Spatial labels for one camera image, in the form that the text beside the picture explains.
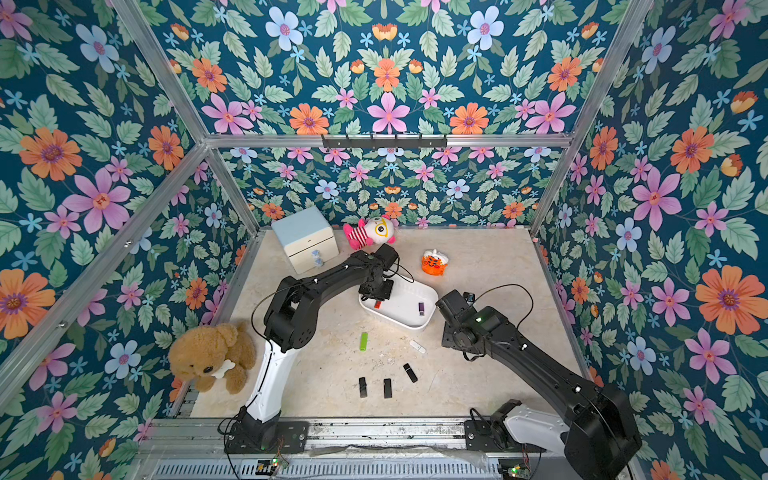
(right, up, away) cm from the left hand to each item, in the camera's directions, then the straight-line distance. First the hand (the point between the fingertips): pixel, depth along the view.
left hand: (386, 293), depth 100 cm
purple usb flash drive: (+12, -5, -4) cm, 13 cm away
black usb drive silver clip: (-5, -24, -18) cm, 30 cm away
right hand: (+20, -10, -19) cm, 29 cm away
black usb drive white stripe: (+8, -21, -16) cm, 27 cm away
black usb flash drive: (+1, -23, -18) cm, 29 cm away
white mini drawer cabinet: (-26, +18, -2) cm, 32 cm away
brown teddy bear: (-41, -10, -31) cm, 52 cm away
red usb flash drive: (-3, -4, -2) cm, 5 cm away
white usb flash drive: (+9, -14, -11) cm, 20 cm away
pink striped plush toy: (-9, +22, +11) cm, 26 cm away
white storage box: (+9, -4, -1) cm, 10 cm away
